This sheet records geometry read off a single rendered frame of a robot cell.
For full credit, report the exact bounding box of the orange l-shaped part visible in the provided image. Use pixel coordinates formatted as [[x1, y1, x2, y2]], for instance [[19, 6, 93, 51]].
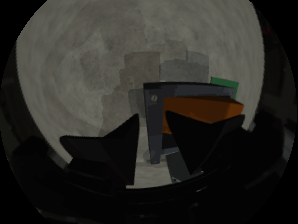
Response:
[[164, 95, 245, 135]]

